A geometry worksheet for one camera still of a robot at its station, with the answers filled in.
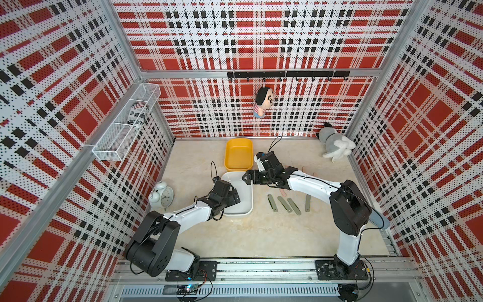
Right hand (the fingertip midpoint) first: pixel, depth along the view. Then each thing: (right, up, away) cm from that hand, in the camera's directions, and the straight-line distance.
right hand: (252, 177), depth 89 cm
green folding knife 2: (+17, -14, +4) cm, 23 cm away
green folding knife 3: (+23, -17, +1) cm, 28 cm away
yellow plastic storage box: (-8, +11, +22) cm, 26 cm away
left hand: (-9, -10, +3) cm, 14 cm away
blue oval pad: (+57, -19, -5) cm, 61 cm away
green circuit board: (-23, -39, -20) cm, 49 cm away
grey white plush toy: (+48, +16, +15) cm, 53 cm away
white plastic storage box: (-3, -7, +2) cm, 8 cm away
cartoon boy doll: (+6, +38, +1) cm, 38 cm away
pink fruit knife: (+16, -8, +7) cm, 20 cm away
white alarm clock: (-41, -8, -5) cm, 42 cm away
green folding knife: (+10, -14, +4) cm, 18 cm away
